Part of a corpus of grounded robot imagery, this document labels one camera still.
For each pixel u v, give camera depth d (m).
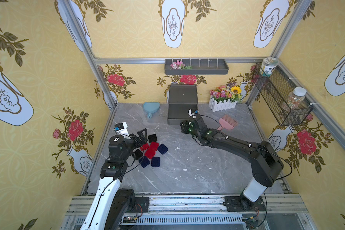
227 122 1.08
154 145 0.95
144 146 0.94
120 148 0.56
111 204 0.59
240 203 0.65
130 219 0.73
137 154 0.93
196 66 0.92
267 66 0.84
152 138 1.00
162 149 0.93
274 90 0.90
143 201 0.75
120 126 0.64
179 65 0.88
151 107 1.21
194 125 0.67
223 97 1.06
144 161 0.88
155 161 0.88
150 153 0.93
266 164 0.45
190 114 0.79
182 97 0.95
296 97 0.65
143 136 0.67
